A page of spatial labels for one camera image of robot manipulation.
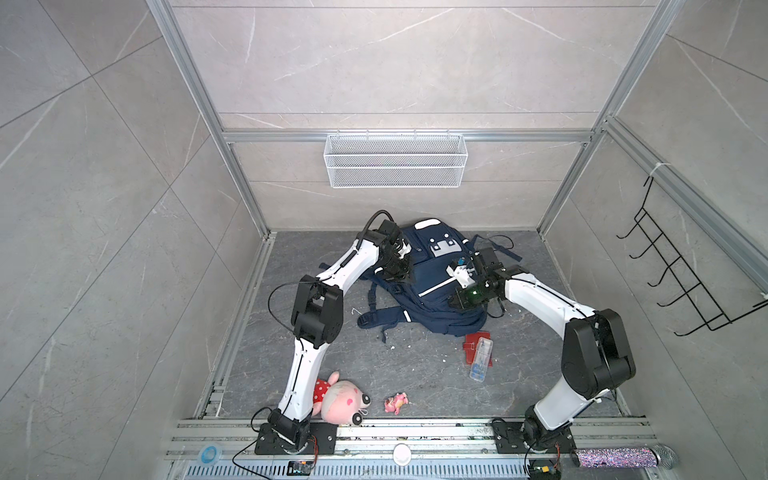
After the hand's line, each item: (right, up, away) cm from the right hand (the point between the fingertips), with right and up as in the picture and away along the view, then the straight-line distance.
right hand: (451, 299), depth 90 cm
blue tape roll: (-63, -35, -19) cm, 75 cm away
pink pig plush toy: (-32, -23, -18) cm, 43 cm away
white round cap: (-16, -35, -19) cm, 43 cm away
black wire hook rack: (+48, +6, -27) cm, 55 cm away
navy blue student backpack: (-9, +1, -1) cm, 9 cm away
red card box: (+5, -14, -2) cm, 15 cm away
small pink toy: (-18, -25, -14) cm, 34 cm away
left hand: (-11, +7, +2) cm, 13 cm away
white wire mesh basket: (-17, +46, +10) cm, 50 cm away
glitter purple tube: (+44, -33, -22) cm, 59 cm away
